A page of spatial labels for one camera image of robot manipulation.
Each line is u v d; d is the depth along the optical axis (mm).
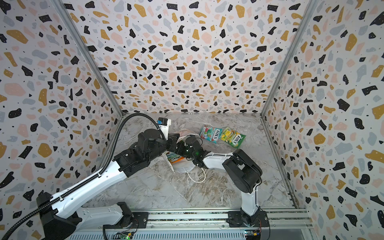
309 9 719
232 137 1053
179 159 879
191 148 704
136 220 726
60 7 689
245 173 492
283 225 746
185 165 834
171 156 868
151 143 503
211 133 1063
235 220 733
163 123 587
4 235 332
